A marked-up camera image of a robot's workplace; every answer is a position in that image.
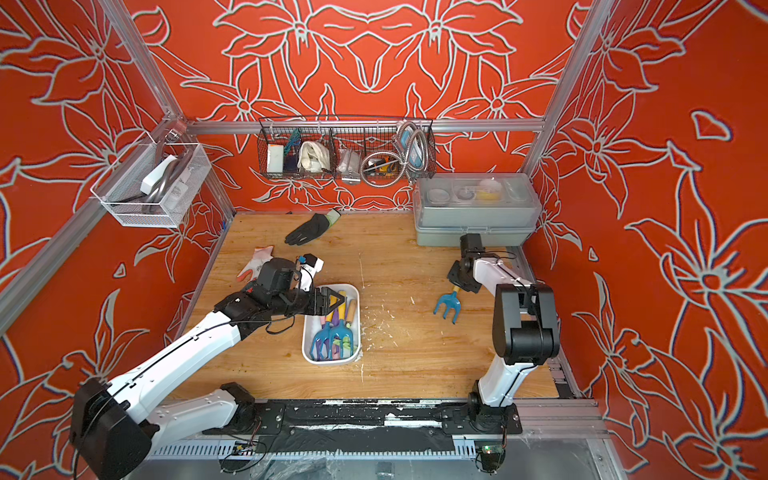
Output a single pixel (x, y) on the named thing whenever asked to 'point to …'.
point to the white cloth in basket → (314, 157)
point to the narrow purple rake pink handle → (322, 347)
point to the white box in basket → (275, 158)
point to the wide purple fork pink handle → (335, 319)
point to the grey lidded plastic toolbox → (505, 208)
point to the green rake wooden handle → (347, 340)
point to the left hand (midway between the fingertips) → (337, 296)
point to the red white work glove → (261, 255)
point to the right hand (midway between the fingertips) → (451, 276)
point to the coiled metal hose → (384, 169)
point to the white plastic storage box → (312, 326)
